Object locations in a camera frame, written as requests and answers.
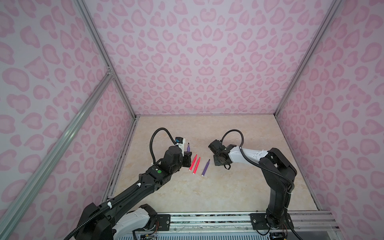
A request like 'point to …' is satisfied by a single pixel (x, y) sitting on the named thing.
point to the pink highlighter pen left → (193, 162)
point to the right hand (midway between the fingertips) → (221, 160)
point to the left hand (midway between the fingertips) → (192, 151)
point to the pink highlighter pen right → (196, 166)
